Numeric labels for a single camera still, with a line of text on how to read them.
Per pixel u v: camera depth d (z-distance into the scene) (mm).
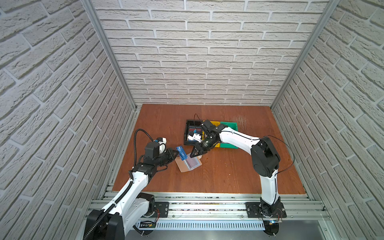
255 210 737
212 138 682
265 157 517
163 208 728
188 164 880
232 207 763
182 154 832
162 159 699
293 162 899
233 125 1037
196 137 812
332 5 691
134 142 669
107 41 828
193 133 812
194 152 815
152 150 622
